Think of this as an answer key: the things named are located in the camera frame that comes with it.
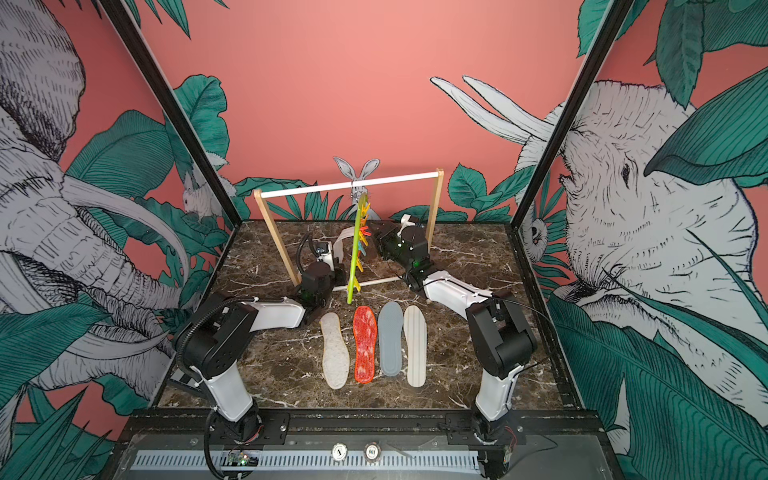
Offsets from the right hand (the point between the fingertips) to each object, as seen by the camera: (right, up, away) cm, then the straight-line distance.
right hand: (363, 222), depth 82 cm
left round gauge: (-4, -57, -11) cm, 58 cm away
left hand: (-8, -9, +12) cm, 17 cm away
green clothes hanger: (-4, +13, +37) cm, 39 cm away
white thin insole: (-8, -5, +7) cm, 12 cm away
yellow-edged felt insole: (-8, -40, +2) cm, 41 cm away
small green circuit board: (-28, -58, -12) cm, 65 cm away
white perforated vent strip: (-12, -58, -12) cm, 61 cm away
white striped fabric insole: (+16, -33, +10) cm, 38 cm away
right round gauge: (+4, -53, -16) cm, 56 cm away
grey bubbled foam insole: (+8, -33, +9) cm, 35 cm away
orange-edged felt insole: (0, -34, +8) cm, 35 cm away
